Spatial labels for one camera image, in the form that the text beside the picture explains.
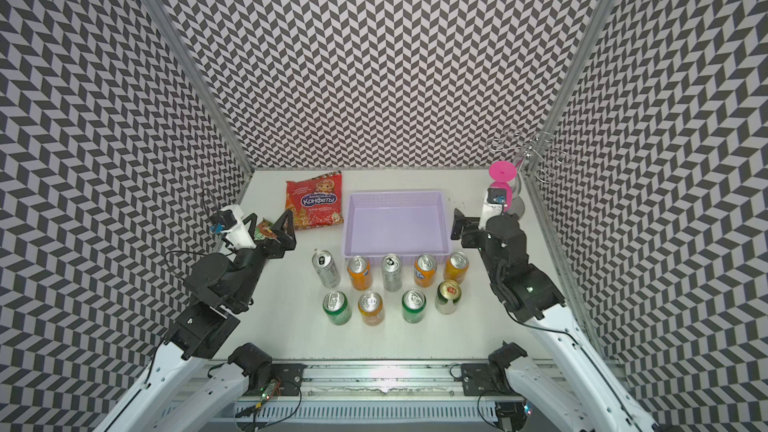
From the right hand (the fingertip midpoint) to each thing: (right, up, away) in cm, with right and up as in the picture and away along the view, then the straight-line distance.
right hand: (476, 217), depth 71 cm
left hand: (-47, +1, -5) cm, 47 cm away
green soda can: (-34, -24, +4) cm, 42 cm away
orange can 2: (-3, -15, +12) cm, 19 cm away
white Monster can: (-38, -14, +8) cm, 41 cm away
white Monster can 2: (-20, -15, +8) cm, 27 cm away
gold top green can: (-6, -21, +6) cm, 23 cm away
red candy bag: (-48, +3, +32) cm, 58 cm away
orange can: (-26, -24, +6) cm, 36 cm away
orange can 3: (-30, -16, +11) cm, 35 cm away
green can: (-15, -23, +7) cm, 28 cm away
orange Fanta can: (-11, -15, +12) cm, 22 cm away
